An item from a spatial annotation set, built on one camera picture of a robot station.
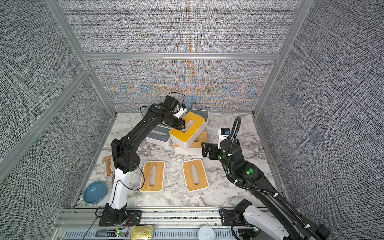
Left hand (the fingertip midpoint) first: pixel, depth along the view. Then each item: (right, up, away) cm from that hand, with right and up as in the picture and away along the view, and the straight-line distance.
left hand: (184, 124), depth 89 cm
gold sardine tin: (-18, -49, -23) cm, 57 cm away
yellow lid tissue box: (+1, -8, -6) cm, 10 cm away
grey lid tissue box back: (+12, +9, +23) cm, 28 cm away
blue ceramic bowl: (-48, -37, -10) cm, 61 cm away
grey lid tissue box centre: (-17, -8, +11) cm, 21 cm away
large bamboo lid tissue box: (+6, -16, 0) cm, 17 cm away
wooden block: (-48, -22, +3) cm, 53 cm away
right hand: (+13, -8, -19) cm, 24 cm away
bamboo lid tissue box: (-16, -31, -7) cm, 36 cm away
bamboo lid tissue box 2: (+6, -30, -3) cm, 31 cm away
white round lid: (+10, -48, -24) cm, 55 cm away
